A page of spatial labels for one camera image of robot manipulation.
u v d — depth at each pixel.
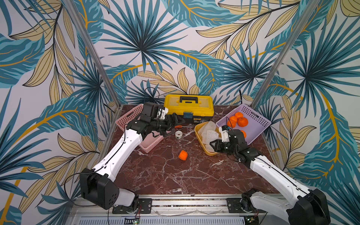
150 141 0.92
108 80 1.03
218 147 0.70
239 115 1.10
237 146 0.61
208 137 0.80
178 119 0.66
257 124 1.06
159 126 0.63
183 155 0.86
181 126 1.04
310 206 0.39
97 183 0.38
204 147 0.90
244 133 1.00
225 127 0.73
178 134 1.00
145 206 0.73
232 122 1.08
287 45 0.83
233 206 0.73
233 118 1.07
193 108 0.96
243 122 1.02
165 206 0.75
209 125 0.98
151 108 0.57
